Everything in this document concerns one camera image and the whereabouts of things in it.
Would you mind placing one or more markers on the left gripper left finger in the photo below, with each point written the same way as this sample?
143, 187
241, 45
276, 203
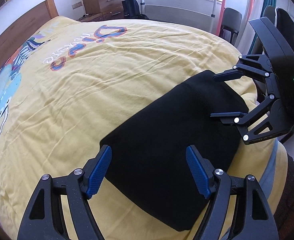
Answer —
44, 217

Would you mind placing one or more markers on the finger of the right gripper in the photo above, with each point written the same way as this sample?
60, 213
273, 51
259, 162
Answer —
247, 122
256, 67

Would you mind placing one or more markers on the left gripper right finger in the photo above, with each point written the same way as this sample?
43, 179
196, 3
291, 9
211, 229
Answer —
243, 197

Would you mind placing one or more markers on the black pants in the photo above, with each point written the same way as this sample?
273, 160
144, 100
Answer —
149, 162

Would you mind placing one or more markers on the blue bed sheet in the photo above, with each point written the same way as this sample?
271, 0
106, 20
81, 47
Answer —
258, 160

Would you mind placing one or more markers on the dark grey chair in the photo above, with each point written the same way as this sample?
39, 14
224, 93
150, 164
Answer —
231, 21

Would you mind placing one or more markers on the glass top desk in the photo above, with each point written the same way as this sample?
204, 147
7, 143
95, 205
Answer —
200, 14

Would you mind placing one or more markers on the yellow cartoon bed cover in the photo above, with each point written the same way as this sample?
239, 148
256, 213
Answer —
73, 83

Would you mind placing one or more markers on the dark hanging bag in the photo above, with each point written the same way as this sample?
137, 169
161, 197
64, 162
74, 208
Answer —
130, 8

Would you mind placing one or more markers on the wooden drawer cabinet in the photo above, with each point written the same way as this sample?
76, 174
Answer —
102, 10

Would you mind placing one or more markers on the wooden headboard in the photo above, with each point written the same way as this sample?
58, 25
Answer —
22, 29

